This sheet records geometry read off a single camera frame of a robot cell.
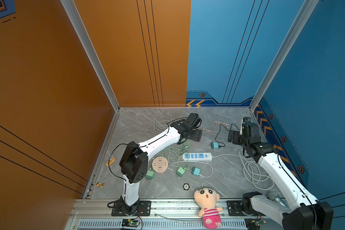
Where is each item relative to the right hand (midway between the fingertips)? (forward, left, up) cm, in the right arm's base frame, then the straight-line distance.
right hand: (237, 133), depth 81 cm
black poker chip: (-23, +30, -19) cm, 42 cm away
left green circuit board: (-41, +58, -20) cm, 74 cm away
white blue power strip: (-7, +22, -16) cm, 28 cm away
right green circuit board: (-40, -3, -20) cm, 45 cm away
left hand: (+4, +23, -3) cm, 23 cm away
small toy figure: (-23, +79, -18) cm, 84 cm away
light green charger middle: (-16, +33, -17) cm, 40 cm away
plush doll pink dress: (-31, +20, -11) cm, 39 cm away
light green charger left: (-18, +51, -17) cm, 57 cm away
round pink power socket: (-12, +45, -16) cm, 50 cm away
